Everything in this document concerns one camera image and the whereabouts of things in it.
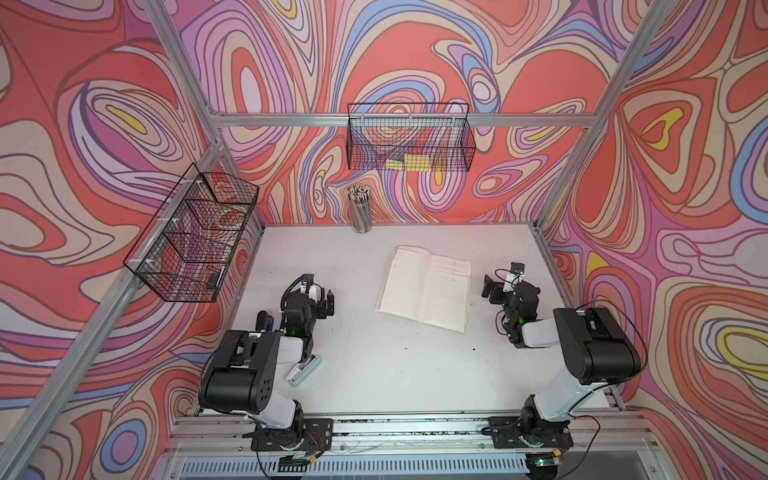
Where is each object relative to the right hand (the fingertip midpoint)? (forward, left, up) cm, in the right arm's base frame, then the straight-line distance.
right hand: (501, 282), depth 96 cm
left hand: (-2, +60, +2) cm, 60 cm away
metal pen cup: (+30, +46, +13) cm, 56 cm away
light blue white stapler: (-26, +63, -3) cm, 68 cm away
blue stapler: (-11, +76, -1) cm, 76 cm away
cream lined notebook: (+2, +24, -4) cm, 24 cm away
